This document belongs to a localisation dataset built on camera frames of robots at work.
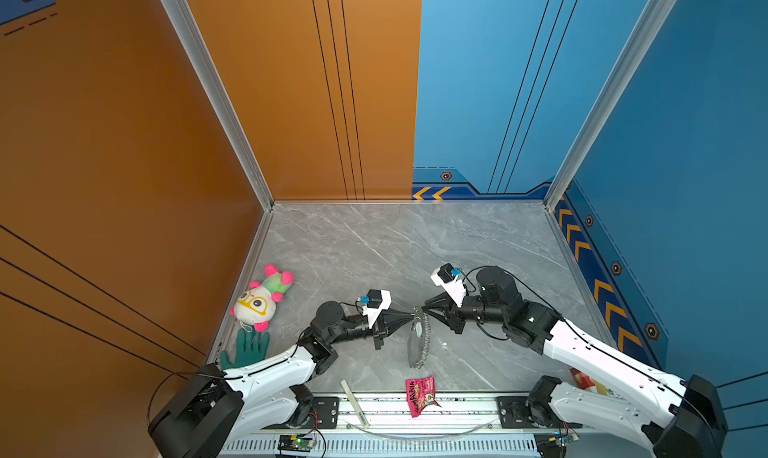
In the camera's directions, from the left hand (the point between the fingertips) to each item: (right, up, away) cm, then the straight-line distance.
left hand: (411, 315), depth 70 cm
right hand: (+4, +2, +2) cm, 5 cm away
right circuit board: (+33, -31, 0) cm, 46 cm away
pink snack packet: (+3, -21, +5) cm, 22 cm away
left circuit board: (-28, -31, 0) cm, 41 cm away
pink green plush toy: (-44, -2, +14) cm, 46 cm away
